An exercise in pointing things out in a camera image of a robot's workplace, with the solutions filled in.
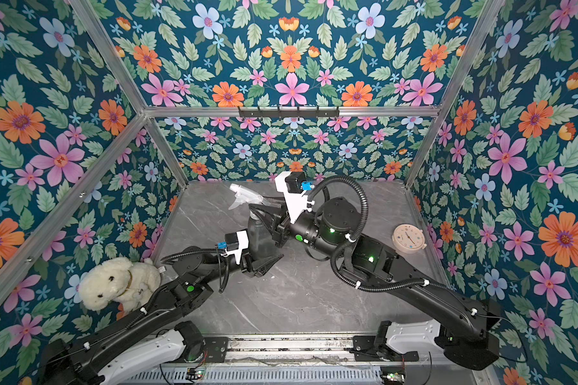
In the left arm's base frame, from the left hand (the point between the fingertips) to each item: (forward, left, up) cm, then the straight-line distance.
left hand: (277, 244), depth 58 cm
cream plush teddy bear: (+3, +51, -25) cm, 56 cm away
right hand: (+4, +2, +13) cm, 13 cm away
